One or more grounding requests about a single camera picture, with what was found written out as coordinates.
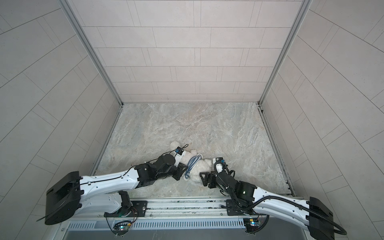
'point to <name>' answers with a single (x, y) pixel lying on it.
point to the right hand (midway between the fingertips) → (203, 178)
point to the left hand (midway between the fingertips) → (190, 167)
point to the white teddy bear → (202, 166)
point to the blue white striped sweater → (193, 161)
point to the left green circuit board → (122, 225)
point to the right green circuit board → (251, 224)
